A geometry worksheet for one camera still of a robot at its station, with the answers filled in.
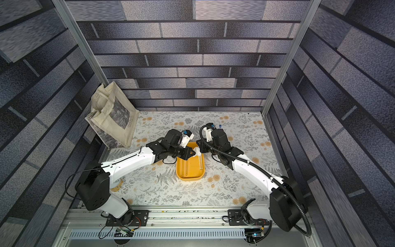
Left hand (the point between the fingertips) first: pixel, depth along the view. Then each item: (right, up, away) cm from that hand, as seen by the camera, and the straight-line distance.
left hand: (196, 153), depth 80 cm
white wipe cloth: (0, +2, -1) cm, 2 cm away
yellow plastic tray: (-2, -11, +9) cm, 14 cm away
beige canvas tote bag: (-51, +21, +10) cm, 56 cm away
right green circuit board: (+27, -37, -10) cm, 46 cm away
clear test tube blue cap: (-6, -11, +10) cm, 16 cm away
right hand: (0, +7, +1) cm, 7 cm away
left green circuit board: (-35, -37, -9) cm, 51 cm away
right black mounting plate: (+21, -31, -7) cm, 37 cm away
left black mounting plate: (-29, -28, -12) cm, 42 cm away
